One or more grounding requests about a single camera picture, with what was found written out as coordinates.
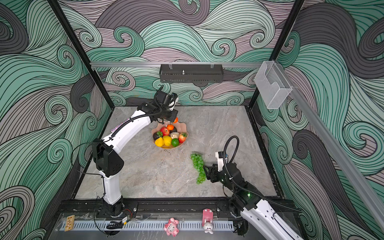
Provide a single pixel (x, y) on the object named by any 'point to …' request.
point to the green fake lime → (175, 142)
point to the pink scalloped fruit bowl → (180, 128)
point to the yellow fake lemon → (167, 140)
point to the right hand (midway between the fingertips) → (208, 166)
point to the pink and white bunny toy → (207, 220)
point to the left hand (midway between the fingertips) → (175, 112)
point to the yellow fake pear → (159, 142)
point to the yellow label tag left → (70, 222)
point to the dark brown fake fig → (155, 136)
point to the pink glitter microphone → (115, 127)
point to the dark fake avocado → (174, 130)
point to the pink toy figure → (172, 227)
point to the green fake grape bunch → (198, 163)
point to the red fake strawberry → (182, 138)
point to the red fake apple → (165, 131)
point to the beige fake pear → (174, 135)
